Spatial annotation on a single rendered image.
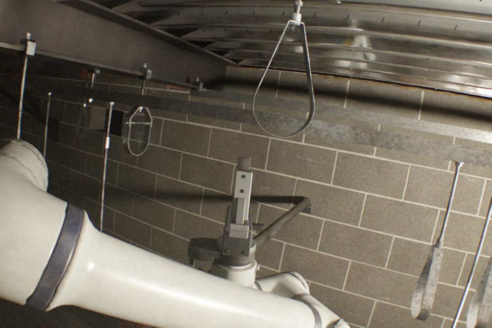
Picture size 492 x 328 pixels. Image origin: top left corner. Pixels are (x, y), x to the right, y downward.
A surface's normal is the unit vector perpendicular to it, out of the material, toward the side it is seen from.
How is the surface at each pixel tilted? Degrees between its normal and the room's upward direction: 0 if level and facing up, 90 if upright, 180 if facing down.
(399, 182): 90
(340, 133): 90
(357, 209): 90
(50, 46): 90
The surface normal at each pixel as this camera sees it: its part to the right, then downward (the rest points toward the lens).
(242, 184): 0.00, 0.11
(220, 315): 0.59, -0.04
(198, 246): 0.10, -0.99
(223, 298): 0.70, -0.49
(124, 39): 0.90, 0.18
